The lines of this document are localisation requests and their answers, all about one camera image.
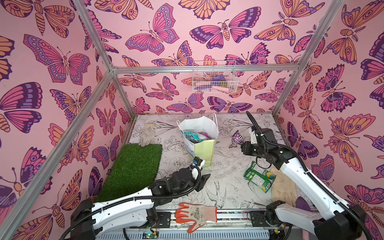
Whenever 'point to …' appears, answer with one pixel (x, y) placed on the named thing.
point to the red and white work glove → (199, 214)
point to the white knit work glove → (147, 134)
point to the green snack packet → (262, 179)
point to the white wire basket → (214, 76)
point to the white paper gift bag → (204, 150)
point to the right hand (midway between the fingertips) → (243, 144)
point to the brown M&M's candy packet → (237, 138)
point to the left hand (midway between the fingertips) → (207, 172)
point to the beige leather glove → (283, 188)
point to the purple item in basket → (219, 77)
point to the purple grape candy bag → (205, 134)
